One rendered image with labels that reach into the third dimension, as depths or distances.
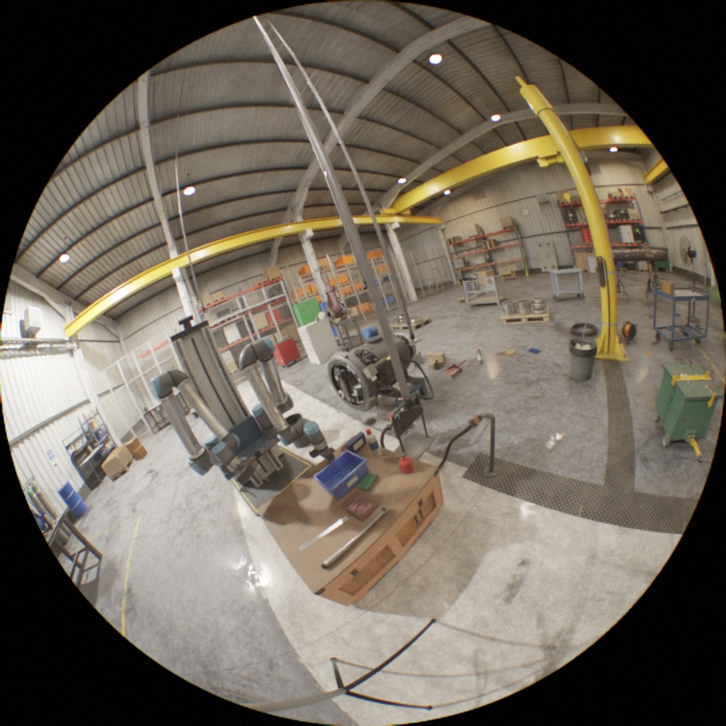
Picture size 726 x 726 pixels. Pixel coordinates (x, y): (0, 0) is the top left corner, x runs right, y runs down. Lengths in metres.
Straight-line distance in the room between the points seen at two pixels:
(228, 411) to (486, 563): 2.13
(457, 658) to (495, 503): 1.10
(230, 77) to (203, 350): 6.93
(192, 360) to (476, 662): 2.62
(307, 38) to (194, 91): 2.90
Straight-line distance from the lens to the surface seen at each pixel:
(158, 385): 1.47
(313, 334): 6.20
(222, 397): 1.91
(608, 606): 1.76
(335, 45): 7.89
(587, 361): 2.95
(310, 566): 1.27
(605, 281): 3.61
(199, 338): 1.89
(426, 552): 1.61
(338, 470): 1.55
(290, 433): 1.39
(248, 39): 7.31
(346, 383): 2.52
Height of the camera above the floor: 1.51
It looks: 17 degrees down
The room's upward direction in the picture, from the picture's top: 19 degrees counter-clockwise
